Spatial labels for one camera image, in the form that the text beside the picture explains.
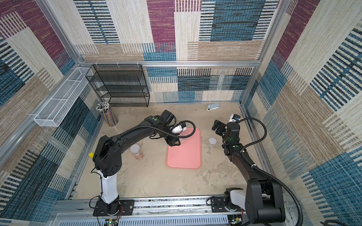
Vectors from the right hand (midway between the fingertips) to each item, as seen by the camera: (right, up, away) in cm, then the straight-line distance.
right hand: (222, 125), depth 87 cm
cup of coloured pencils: (-75, +7, +10) cm, 76 cm away
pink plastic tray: (-21, -20, +4) cm, 29 cm away
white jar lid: (-4, -11, +10) cm, 15 cm away
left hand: (-27, -9, 0) cm, 29 cm away
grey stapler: (0, +14, +28) cm, 31 cm away
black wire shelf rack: (-73, +30, +22) cm, 82 cm away
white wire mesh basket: (-89, +7, -16) cm, 90 cm away
